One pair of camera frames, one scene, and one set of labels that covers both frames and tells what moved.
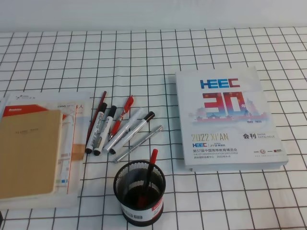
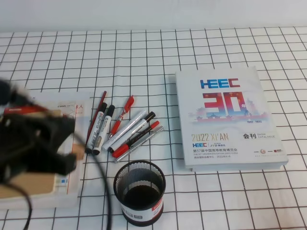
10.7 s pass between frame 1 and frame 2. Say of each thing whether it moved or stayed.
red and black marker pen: moved
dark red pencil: stayed
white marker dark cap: stayed
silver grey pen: stayed
